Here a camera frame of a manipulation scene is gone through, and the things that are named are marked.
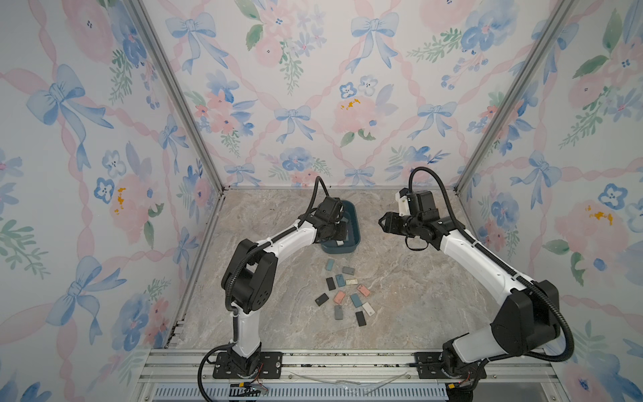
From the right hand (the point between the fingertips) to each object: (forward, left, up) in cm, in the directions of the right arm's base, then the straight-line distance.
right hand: (387, 220), depth 85 cm
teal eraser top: (-7, +19, -18) cm, 27 cm away
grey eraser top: (-9, +13, -19) cm, 25 cm away
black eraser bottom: (-26, +9, -19) cm, 34 cm away
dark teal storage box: (+16, +10, -16) cm, 25 cm away
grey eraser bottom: (-24, +16, -19) cm, 35 cm away
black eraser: (-15, +19, -18) cm, 31 cm away
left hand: (+2, +14, -8) cm, 16 cm away
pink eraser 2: (-17, +8, -18) cm, 26 cm away
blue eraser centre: (-13, +16, -18) cm, 27 cm away
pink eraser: (-20, +16, -19) cm, 32 cm away
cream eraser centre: (-14, +11, -18) cm, 26 cm away
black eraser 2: (-21, +22, -18) cm, 35 cm away
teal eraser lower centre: (-20, +10, -19) cm, 30 cm away
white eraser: (-24, +6, -18) cm, 31 cm away
